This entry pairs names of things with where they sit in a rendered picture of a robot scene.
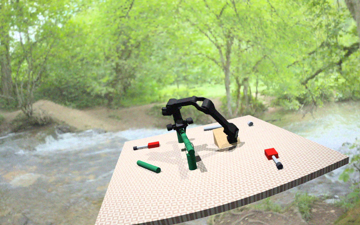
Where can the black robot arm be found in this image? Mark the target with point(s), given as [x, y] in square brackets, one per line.
[173, 107]

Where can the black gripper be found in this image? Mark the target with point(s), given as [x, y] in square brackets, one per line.
[173, 127]

